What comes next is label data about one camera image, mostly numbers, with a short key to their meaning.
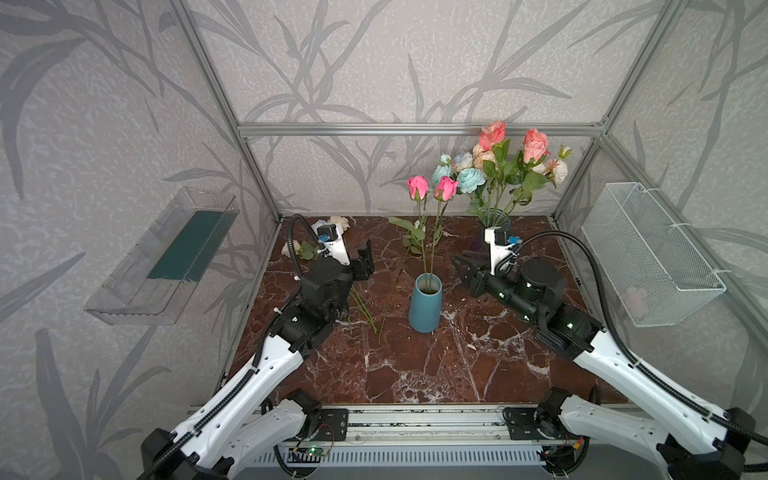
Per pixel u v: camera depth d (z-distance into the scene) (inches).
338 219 44.7
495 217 36.9
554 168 31.8
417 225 44.0
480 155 33.7
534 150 29.2
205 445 15.1
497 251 22.1
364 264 24.1
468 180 30.9
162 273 25.3
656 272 25.0
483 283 22.8
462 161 32.4
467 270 23.1
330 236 22.3
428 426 29.6
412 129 38.0
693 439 15.3
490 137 31.6
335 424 29.0
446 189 26.8
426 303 30.9
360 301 37.8
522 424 29.0
